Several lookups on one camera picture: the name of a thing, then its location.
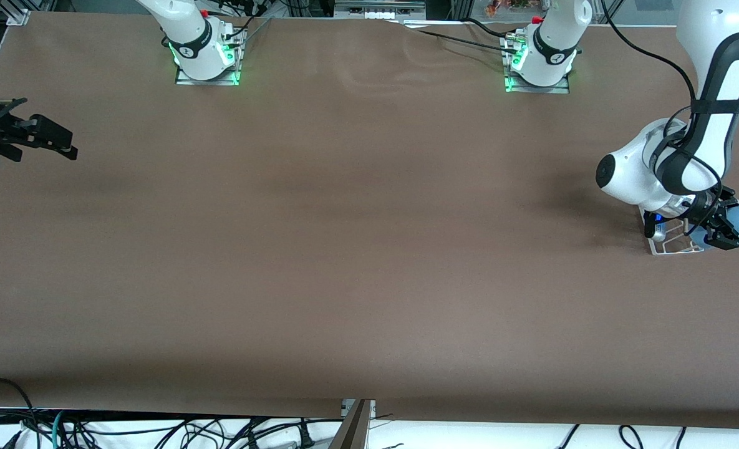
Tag orange red background item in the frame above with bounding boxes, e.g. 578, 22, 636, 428
485, 0, 533, 17

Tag brown table cover sheet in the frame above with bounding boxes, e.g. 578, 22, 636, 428
0, 11, 739, 431

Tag white power strip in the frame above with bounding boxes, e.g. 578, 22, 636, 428
334, 0, 427, 20

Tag dark angled metal bar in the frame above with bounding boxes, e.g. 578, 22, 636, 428
328, 400, 371, 449

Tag white wire cup rack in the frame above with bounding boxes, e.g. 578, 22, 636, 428
640, 209, 708, 257

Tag aluminium frame profile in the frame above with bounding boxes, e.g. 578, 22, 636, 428
4, 0, 33, 27

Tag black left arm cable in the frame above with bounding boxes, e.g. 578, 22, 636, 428
601, 0, 729, 241

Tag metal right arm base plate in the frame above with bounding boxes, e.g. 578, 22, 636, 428
175, 28, 243, 87

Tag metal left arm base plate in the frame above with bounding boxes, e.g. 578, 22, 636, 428
502, 33, 571, 95

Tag teal cable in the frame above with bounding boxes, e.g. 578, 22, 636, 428
50, 409, 72, 449

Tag black cable on table cover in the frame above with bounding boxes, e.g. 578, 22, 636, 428
465, 17, 527, 41
416, 28, 512, 51

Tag tangled black floor cables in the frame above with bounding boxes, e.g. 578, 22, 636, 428
70, 417, 345, 449

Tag silver metal table bracket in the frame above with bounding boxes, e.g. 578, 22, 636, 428
341, 398, 377, 420

